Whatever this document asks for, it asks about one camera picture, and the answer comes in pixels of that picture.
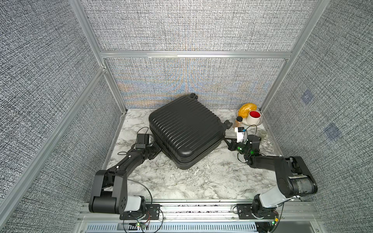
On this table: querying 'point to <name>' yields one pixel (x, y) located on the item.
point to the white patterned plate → (245, 122)
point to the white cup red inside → (253, 117)
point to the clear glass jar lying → (262, 133)
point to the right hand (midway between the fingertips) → (225, 134)
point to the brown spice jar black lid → (237, 123)
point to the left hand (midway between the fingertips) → (164, 145)
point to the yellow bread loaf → (244, 110)
